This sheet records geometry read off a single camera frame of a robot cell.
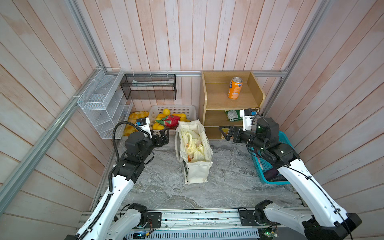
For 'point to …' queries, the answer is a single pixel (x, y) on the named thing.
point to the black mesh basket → (149, 86)
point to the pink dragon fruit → (171, 122)
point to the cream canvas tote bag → (195, 172)
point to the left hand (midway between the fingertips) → (162, 132)
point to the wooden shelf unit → (214, 100)
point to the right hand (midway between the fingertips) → (224, 128)
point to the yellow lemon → (166, 111)
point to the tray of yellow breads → (132, 118)
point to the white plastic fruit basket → (189, 110)
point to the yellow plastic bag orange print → (194, 148)
